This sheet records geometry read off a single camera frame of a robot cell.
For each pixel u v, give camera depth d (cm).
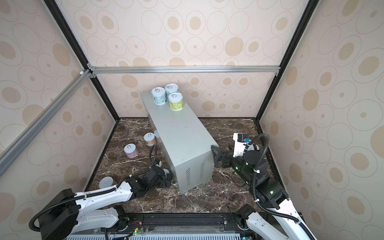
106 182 82
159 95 77
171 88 79
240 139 53
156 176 65
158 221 75
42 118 63
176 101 73
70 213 41
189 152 60
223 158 55
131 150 95
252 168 45
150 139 101
